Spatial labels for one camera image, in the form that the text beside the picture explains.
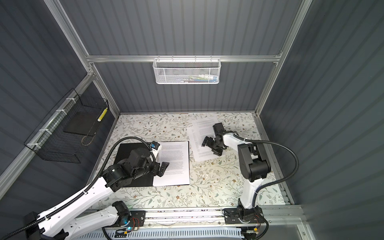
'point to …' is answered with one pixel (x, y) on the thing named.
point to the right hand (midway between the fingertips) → (208, 148)
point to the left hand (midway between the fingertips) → (161, 159)
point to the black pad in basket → (85, 123)
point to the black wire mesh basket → (65, 134)
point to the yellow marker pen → (102, 114)
